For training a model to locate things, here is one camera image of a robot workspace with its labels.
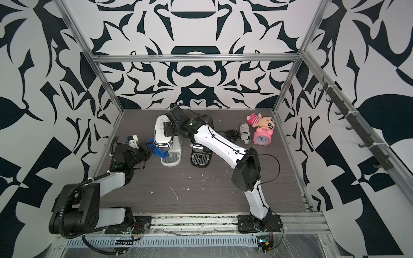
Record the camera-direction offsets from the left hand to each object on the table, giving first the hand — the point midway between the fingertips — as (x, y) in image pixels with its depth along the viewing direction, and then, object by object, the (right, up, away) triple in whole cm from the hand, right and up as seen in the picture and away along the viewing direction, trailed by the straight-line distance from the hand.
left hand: (156, 139), depth 86 cm
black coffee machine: (+23, -10, +8) cm, 27 cm away
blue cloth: (+2, -5, -5) cm, 7 cm away
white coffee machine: (+10, -2, -8) cm, 13 cm away
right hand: (+7, +7, -6) cm, 11 cm away
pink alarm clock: (+60, 0, +11) cm, 61 cm away
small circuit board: (+52, -44, -15) cm, 70 cm away
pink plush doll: (+60, +10, +19) cm, 64 cm away
